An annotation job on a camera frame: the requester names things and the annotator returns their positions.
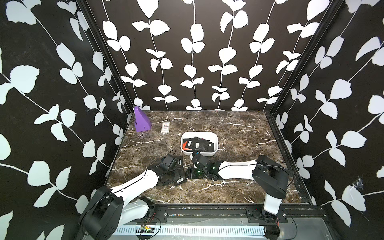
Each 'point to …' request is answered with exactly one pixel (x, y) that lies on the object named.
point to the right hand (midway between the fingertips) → (185, 173)
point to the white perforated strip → (192, 229)
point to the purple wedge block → (142, 123)
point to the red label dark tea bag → (187, 145)
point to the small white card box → (165, 127)
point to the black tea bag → (202, 145)
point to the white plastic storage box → (212, 136)
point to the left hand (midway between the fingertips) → (180, 174)
